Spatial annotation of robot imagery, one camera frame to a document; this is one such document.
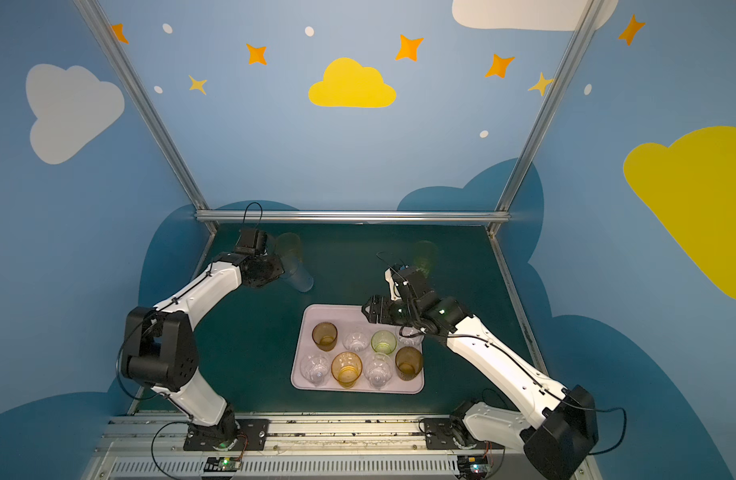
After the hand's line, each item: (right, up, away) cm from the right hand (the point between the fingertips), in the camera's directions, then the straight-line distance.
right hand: (376, 306), depth 76 cm
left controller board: (-37, -37, -6) cm, 53 cm away
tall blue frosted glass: (-25, +7, +15) cm, 30 cm away
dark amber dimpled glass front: (+9, -18, +8) cm, 21 cm away
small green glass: (+2, -13, +13) cm, 19 cm away
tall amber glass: (-29, +17, +21) cm, 40 cm away
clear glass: (-18, -19, +8) cm, 27 cm away
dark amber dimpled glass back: (-16, -11, +13) cm, 23 cm away
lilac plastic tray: (-10, -15, +12) cm, 21 cm away
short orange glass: (-8, -19, +8) cm, 22 cm away
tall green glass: (+16, +13, +20) cm, 29 cm away
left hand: (-29, +9, +17) cm, 35 cm away
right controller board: (+23, -38, -5) cm, 45 cm away
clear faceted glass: (+1, -20, +9) cm, 22 cm away
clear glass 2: (-6, -13, +13) cm, 20 cm away
